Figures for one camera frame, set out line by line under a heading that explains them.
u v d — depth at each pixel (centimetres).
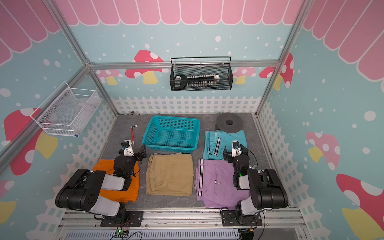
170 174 85
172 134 107
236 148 76
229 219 74
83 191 46
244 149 83
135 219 74
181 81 89
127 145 76
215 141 102
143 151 83
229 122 107
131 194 80
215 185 84
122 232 73
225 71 95
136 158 82
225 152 85
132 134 109
